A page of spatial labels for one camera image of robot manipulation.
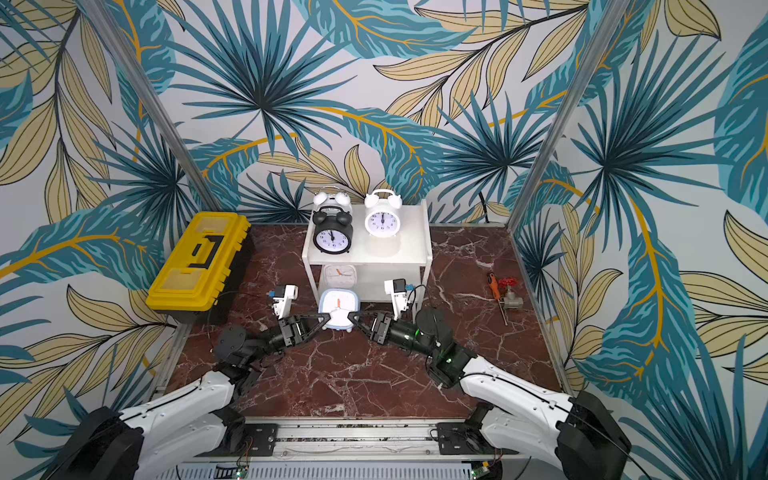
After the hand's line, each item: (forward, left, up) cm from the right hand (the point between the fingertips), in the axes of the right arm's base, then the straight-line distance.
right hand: (351, 317), depth 67 cm
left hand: (-1, +5, -1) cm, 5 cm away
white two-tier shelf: (+10, -6, +7) cm, 14 cm away
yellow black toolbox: (+16, +43, -7) cm, 47 cm away
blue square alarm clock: (+3, +3, +1) cm, 4 cm away
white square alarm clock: (+15, +4, -5) cm, 16 cm away
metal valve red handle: (+16, -48, -22) cm, 56 cm away
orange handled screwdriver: (+26, -45, -24) cm, 57 cm away
